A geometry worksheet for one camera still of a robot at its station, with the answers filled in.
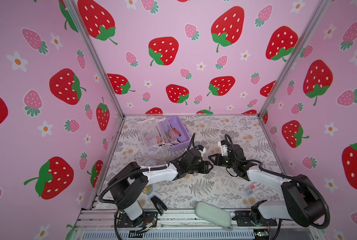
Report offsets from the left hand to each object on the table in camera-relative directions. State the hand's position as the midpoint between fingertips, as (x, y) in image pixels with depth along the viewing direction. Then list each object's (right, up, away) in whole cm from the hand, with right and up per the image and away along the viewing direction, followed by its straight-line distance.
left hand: (212, 167), depth 81 cm
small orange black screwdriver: (-33, +14, +14) cm, 38 cm away
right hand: (-1, +5, +5) cm, 7 cm away
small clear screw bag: (+23, -13, +2) cm, 26 cm away
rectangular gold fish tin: (-35, -12, -2) cm, 37 cm away
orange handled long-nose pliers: (-22, +20, +29) cm, 41 cm away
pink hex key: (-40, +16, +13) cm, 45 cm away
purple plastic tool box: (-27, +19, +26) cm, 42 cm away
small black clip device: (-29, -20, -3) cm, 35 cm away
